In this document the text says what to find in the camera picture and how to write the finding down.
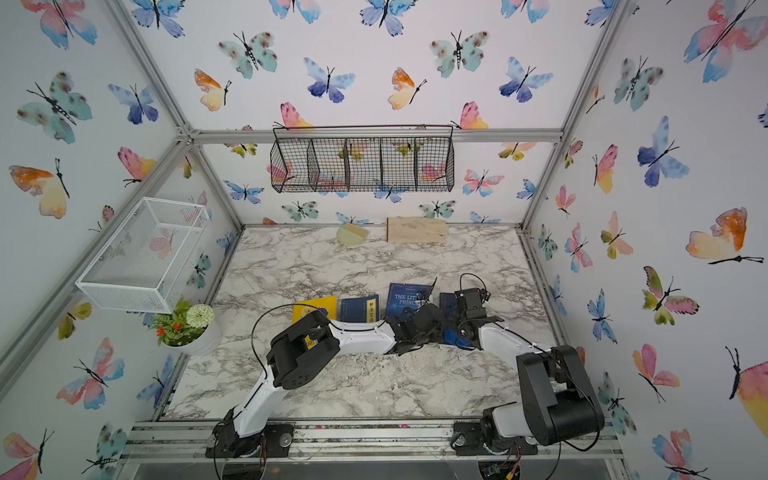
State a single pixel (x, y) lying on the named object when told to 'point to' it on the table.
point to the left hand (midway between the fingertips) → (450, 328)
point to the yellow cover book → (329, 303)
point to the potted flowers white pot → (190, 330)
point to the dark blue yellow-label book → (360, 310)
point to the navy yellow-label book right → (447, 304)
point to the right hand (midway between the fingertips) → (456, 319)
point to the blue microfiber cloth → (451, 337)
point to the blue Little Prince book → (404, 295)
